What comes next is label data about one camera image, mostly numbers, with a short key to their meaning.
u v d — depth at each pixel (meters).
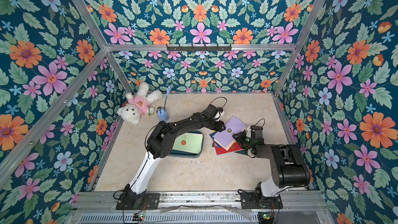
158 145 0.60
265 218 0.71
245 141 0.83
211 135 0.96
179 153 0.86
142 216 0.71
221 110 0.94
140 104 1.04
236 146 0.91
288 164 0.46
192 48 0.93
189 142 0.88
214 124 0.88
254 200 0.73
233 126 1.01
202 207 0.72
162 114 0.99
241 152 0.91
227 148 0.91
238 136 0.86
